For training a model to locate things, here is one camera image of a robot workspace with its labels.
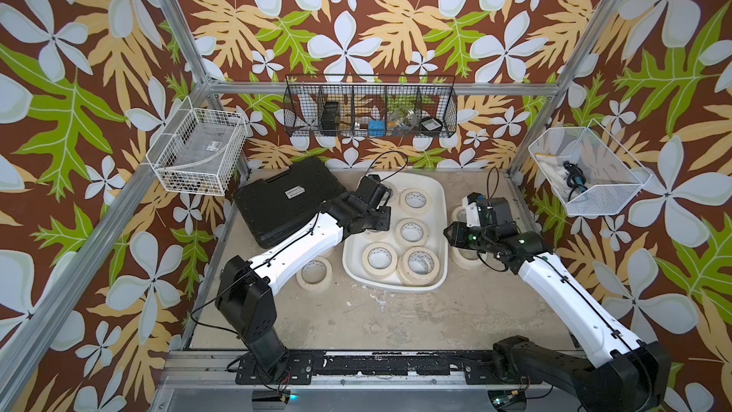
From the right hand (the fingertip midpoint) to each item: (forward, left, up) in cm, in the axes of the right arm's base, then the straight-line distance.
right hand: (447, 229), depth 80 cm
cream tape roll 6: (-11, +39, -16) cm, 43 cm away
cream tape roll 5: (+8, +20, -16) cm, 27 cm away
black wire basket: (+42, +38, +14) cm, 58 cm away
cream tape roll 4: (0, +19, -19) cm, 27 cm away
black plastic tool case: (+16, +55, -11) cm, 59 cm away
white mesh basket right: (+14, -42, +9) cm, 45 cm away
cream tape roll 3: (-2, +6, -19) cm, 20 cm away
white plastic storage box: (+15, -2, -16) cm, 22 cm away
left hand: (+5, +18, +1) cm, 19 cm away
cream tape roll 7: (-4, -9, -13) cm, 17 cm away
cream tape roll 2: (+11, +7, -18) cm, 22 cm away
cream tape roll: (+19, +5, -17) cm, 26 cm away
